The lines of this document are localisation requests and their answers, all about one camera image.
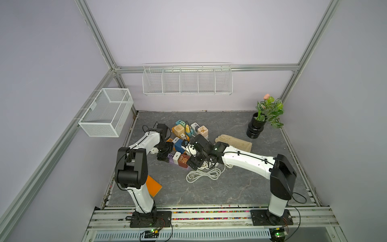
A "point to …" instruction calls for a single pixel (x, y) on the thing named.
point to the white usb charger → (176, 157)
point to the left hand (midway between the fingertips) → (173, 153)
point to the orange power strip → (170, 140)
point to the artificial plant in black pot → (268, 111)
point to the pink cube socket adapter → (203, 131)
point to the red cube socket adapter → (183, 161)
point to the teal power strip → (180, 122)
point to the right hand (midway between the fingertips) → (192, 154)
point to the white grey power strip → (193, 126)
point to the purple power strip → (170, 156)
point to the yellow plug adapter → (187, 128)
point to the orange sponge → (153, 187)
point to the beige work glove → (234, 142)
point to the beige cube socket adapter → (178, 129)
